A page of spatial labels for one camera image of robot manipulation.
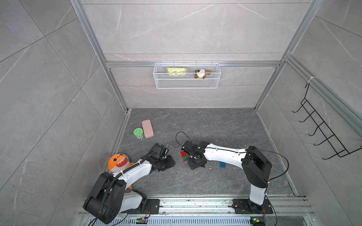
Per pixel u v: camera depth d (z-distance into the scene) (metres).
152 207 0.73
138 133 1.00
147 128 1.05
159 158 0.69
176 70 0.84
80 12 0.70
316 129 0.70
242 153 0.51
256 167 0.47
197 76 0.88
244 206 0.73
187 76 0.90
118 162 0.81
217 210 0.73
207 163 0.90
